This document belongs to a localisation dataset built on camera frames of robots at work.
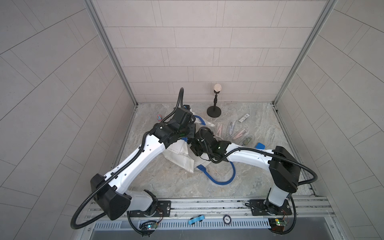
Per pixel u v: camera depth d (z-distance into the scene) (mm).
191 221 665
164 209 711
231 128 1017
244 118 1051
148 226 647
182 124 544
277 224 679
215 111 1099
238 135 988
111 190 373
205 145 604
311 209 712
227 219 691
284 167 471
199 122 739
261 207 719
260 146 936
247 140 942
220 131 993
